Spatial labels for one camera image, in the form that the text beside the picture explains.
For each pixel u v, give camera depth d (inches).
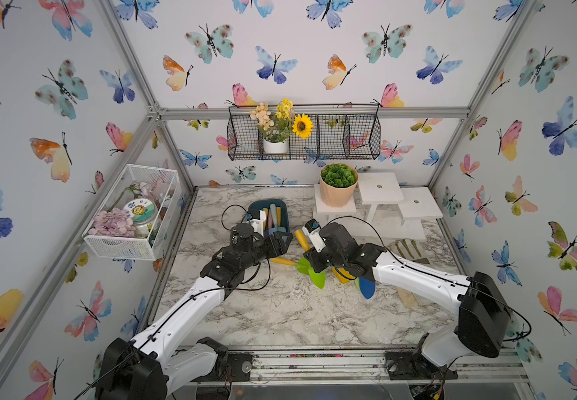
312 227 27.9
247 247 24.2
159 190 31.1
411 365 29.1
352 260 23.6
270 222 41.2
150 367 15.0
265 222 27.9
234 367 29.2
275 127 34.2
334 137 38.8
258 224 27.8
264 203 42.7
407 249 38.7
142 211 25.9
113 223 23.5
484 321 16.6
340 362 29.7
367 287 35.5
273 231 41.1
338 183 33.3
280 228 41.0
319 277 31.0
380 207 45.0
